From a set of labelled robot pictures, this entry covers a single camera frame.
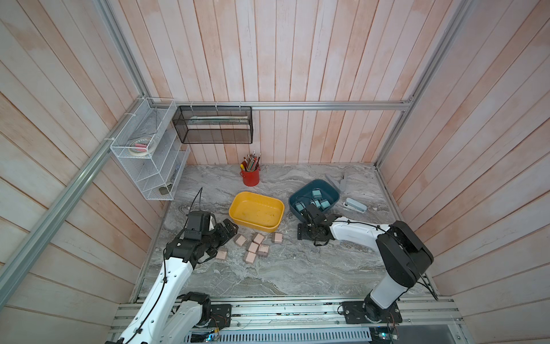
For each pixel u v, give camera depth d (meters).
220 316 0.73
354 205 1.00
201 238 0.58
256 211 1.01
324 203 1.01
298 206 0.97
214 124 0.88
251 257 0.86
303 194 1.05
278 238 0.90
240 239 0.90
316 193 1.05
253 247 0.88
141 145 0.73
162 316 0.42
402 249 0.53
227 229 0.70
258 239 0.90
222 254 0.86
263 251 0.86
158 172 0.77
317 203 1.01
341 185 1.10
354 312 0.72
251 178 1.08
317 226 0.70
